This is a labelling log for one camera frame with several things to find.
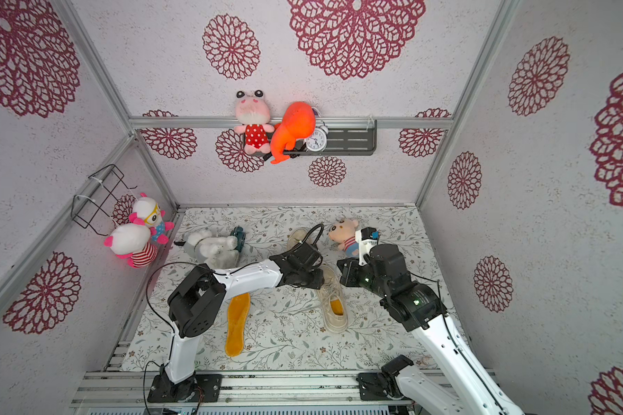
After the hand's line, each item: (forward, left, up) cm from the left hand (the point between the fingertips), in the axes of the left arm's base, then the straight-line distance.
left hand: (320, 282), depth 92 cm
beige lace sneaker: (+20, +10, 0) cm, 22 cm away
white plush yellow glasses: (+21, +63, +15) cm, 68 cm away
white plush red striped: (+7, +63, +15) cm, 65 cm away
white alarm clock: (+38, +1, +32) cm, 50 cm away
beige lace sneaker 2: (-3, -4, +1) cm, 5 cm away
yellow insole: (-10, -5, +1) cm, 11 cm away
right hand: (-6, -4, +25) cm, 26 cm away
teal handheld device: (+19, +31, +4) cm, 37 cm away
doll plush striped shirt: (+20, -10, +2) cm, 22 cm away
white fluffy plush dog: (+6, +36, +11) cm, 38 cm away
